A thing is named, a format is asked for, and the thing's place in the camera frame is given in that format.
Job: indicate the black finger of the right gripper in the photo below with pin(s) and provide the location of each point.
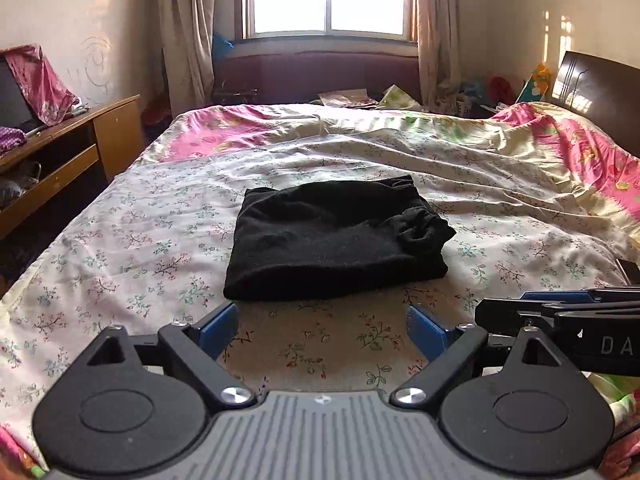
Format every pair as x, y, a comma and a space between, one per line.
509, 316

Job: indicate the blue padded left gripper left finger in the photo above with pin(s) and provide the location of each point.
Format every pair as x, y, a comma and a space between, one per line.
211, 333

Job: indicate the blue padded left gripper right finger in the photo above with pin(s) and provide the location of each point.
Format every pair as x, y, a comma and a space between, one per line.
437, 340

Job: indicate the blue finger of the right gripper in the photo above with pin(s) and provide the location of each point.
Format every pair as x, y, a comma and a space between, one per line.
581, 296

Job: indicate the black pants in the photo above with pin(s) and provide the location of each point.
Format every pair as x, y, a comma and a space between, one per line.
332, 239

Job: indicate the floral white bed sheet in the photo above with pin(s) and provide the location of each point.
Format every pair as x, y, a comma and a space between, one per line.
354, 307

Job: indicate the pink floral quilt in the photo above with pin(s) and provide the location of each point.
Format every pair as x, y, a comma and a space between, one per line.
577, 155

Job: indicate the dark wooden headboard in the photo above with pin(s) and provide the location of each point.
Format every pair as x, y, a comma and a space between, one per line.
603, 91

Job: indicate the wooden desk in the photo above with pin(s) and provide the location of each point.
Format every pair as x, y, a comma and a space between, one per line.
108, 137

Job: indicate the right beige curtain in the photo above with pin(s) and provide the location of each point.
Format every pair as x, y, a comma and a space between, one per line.
437, 34

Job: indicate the beige curtain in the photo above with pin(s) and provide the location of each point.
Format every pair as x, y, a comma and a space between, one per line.
437, 34
187, 33

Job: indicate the purple padded bench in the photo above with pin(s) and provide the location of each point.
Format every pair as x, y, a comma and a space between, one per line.
301, 77

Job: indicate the pink cloth on desk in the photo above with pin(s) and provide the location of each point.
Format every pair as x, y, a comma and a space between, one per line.
42, 88

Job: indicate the black monitor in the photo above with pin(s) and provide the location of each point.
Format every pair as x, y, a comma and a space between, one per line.
14, 109

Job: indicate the left beige curtain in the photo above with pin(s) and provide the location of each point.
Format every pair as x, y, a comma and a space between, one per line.
187, 33

